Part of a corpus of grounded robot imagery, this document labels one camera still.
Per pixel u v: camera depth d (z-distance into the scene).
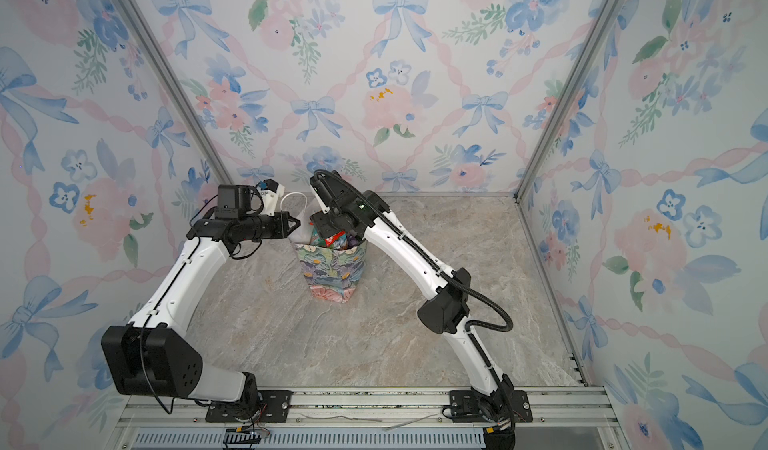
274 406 0.74
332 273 0.80
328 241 0.79
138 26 0.75
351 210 0.56
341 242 0.79
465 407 0.73
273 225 0.70
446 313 0.60
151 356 0.41
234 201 0.61
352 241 0.87
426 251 0.54
